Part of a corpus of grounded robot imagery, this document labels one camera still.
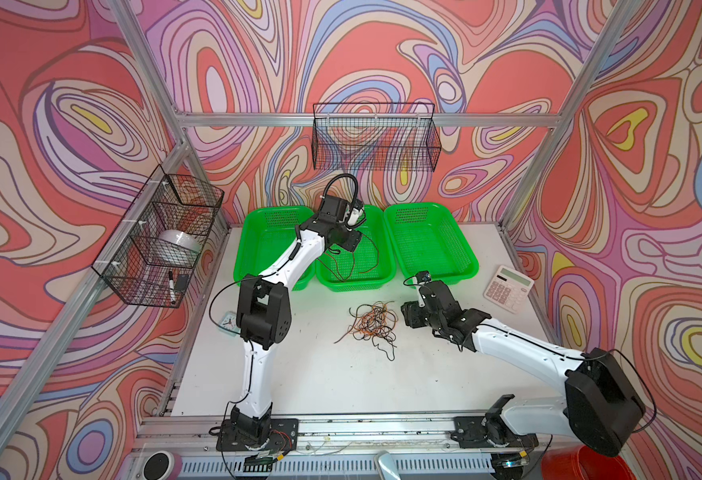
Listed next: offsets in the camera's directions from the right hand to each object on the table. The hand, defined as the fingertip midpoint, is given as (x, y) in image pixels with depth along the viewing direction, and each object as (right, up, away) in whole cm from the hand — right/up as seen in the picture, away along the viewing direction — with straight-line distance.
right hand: (413, 312), depth 87 cm
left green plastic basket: (-53, +24, +28) cm, 64 cm away
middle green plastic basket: (-11, +13, +20) cm, 26 cm away
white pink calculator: (+34, +5, +11) cm, 36 cm away
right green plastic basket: (+11, +23, +28) cm, 38 cm away
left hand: (-18, +25, +8) cm, 31 cm away
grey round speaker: (-61, -30, -22) cm, 71 cm away
